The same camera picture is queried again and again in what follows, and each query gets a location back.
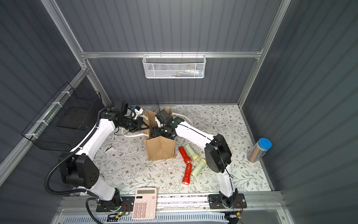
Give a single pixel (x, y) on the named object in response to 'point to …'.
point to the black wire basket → (66, 121)
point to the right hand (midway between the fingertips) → (156, 134)
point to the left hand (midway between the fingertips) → (149, 128)
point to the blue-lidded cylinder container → (259, 149)
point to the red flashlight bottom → (186, 179)
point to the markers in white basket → (190, 73)
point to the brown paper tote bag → (159, 147)
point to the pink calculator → (144, 205)
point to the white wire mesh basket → (174, 66)
